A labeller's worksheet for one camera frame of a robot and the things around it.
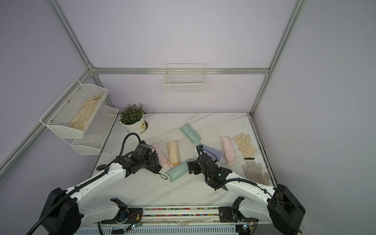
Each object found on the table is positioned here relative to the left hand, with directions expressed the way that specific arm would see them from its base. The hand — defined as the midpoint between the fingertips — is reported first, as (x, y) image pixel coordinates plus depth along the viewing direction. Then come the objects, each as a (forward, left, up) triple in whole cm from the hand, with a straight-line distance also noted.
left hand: (151, 161), depth 85 cm
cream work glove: (+16, -61, -7) cm, 64 cm away
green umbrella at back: (+26, -23, -6) cm, 35 cm away
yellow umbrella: (+9, -12, -6) cm, 16 cm away
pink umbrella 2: (+11, -49, -5) cm, 50 cm away
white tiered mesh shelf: (+12, +39, +4) cm, 41 cm away
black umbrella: (-4, -2, -4) cm, 6 cm away
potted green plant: (+26, +16, +10) cm, 32 cm away
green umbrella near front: (-4, -17, -4) cm, 18 cm away
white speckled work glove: (-4, -63, -7) cm, 64 cm away
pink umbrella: (+2, -6, -3) cm, 7 cm away
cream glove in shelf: (+13, +35, +23) cm, 44 cm away
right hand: (-1, -26, +1) cm, 26 cm away
